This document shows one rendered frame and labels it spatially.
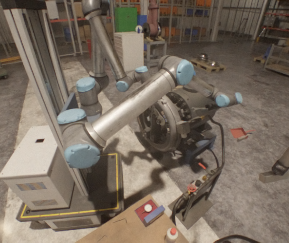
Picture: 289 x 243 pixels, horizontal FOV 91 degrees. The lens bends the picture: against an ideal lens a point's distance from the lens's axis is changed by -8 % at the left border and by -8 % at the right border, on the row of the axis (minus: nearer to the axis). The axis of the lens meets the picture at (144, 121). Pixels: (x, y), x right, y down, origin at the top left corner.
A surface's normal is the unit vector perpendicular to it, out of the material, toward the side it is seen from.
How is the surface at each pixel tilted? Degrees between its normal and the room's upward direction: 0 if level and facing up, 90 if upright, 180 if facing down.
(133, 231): 0
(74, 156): 92
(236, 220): 0
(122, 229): 0
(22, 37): 90
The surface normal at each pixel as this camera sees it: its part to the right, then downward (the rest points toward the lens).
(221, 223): 0.00, -0.81
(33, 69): 0.14, 0.58
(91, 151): 0.40, 0.57
